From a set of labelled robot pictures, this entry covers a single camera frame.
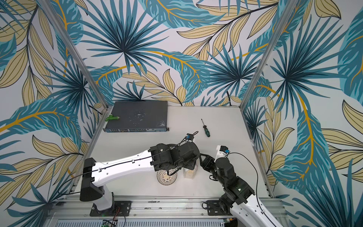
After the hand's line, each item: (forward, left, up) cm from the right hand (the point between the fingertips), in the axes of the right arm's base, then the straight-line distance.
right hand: (195, 160), depth 73 cm
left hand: (-3, +2, +4) cm, 6 cm away
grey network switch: (+41, +39, -11) cm, 58 cm away
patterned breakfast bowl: (-5, +17, -15) cm, 23 cm away
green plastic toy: (+39, +58, -10) cm, 71 cm away
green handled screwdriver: (+30, -11, -15) cm, 35 cm away
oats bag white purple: (-4, +3, -9) cm, 10 cm away
